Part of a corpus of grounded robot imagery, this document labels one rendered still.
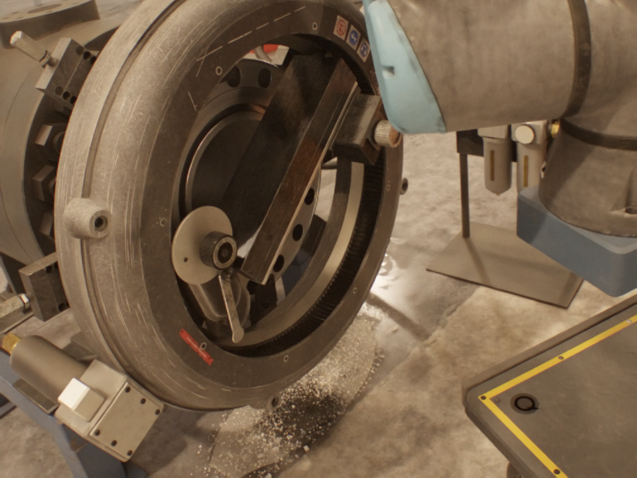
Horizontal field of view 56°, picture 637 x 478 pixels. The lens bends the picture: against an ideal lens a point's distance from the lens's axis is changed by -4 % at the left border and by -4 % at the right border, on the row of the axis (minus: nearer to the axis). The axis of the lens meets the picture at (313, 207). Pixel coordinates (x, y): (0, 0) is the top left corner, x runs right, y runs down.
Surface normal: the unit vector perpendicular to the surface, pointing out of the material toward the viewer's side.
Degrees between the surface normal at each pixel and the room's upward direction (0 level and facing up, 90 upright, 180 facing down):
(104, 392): 22
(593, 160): 70
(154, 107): 78
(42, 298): 90
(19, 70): 31
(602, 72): 100
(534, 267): 0
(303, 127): 36
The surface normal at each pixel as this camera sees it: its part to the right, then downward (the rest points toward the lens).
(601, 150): -0.75, 0.40
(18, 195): -0.62, 0.23
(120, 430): 0.78, 0.19
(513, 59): -0.01, 0.40
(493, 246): -0.15, -0.87
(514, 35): 0.02, 0.17
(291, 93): -0.47, -0.44
